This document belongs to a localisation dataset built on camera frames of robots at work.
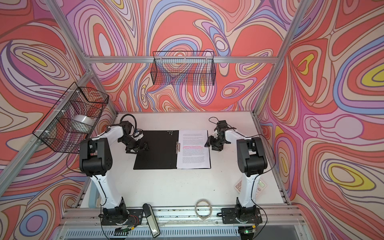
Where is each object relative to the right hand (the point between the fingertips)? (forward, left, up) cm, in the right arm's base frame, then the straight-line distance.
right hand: (209, 149), depth 98 cm
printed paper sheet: (-3, +11, -1) cm, 11 cm away
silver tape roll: (+1, +65, +31) cm, 72 cm away
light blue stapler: (-28, +64, +4) cm, 70 cm away
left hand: (0, +43, +2) cm, 43 cm away
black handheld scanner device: (-39, +32, +3) cm, 51 cm away
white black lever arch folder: (-3, +32, 0) cm, 32 cm away
